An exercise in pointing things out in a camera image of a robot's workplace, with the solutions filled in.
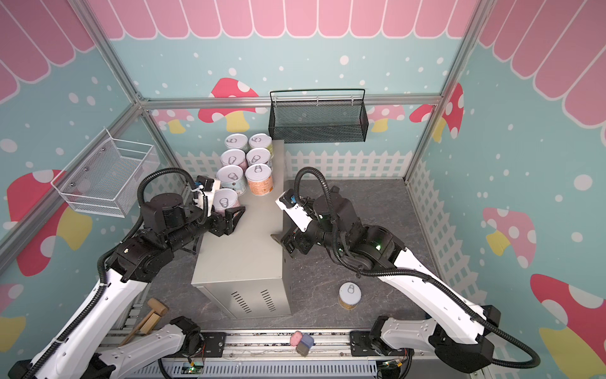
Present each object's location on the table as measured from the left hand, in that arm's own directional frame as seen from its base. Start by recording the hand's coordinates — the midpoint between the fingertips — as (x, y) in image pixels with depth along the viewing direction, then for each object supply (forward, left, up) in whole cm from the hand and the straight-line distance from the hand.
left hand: (233, 209), depth 66 cm
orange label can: (-14, -36, -29) cm, 48 cm away
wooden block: (-23, +31, -34) cm, 51 cm away
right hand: (-6, -15, +3) cm, 17 cm away
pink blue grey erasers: (-27, -20, -33) cm, 48 cm away
